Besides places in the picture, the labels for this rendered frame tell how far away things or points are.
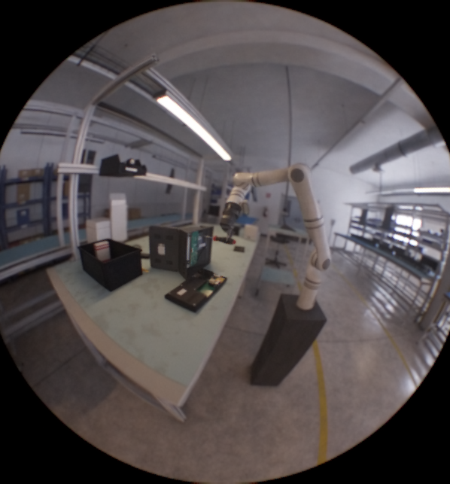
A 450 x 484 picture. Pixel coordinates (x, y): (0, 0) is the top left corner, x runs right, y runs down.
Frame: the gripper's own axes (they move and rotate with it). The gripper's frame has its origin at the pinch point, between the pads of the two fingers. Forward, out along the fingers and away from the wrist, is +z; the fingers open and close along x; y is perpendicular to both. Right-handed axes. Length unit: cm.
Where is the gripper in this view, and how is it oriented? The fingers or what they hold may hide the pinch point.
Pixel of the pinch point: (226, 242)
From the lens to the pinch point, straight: 61.6
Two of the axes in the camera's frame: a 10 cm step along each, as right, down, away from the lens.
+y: -9.3, -1.9, 3.2
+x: -2.2, -4.2, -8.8
